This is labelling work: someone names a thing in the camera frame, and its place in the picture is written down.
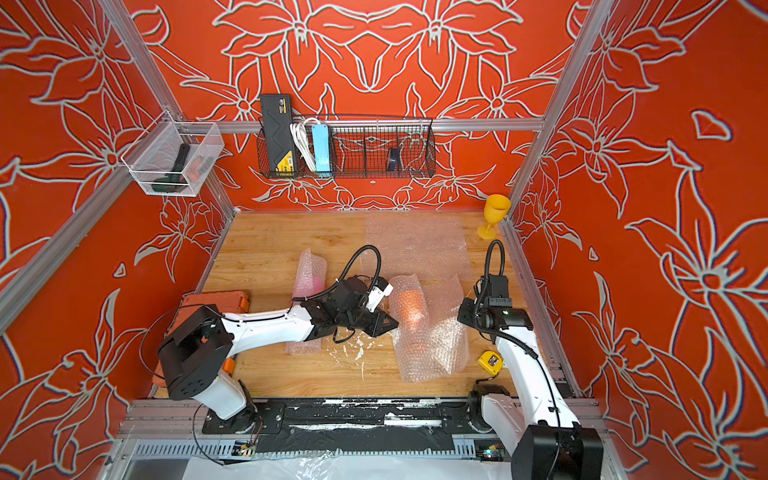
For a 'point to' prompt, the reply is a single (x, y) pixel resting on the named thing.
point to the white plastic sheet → (334, 466)
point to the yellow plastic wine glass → (495, 209)
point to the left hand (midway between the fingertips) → (398, 324)
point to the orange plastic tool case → (227, 302)
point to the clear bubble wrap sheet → (430, 247)
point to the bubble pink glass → (310, 280)
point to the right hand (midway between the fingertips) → (461, 310)
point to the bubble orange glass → (432, 338)
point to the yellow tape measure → (492, 362)
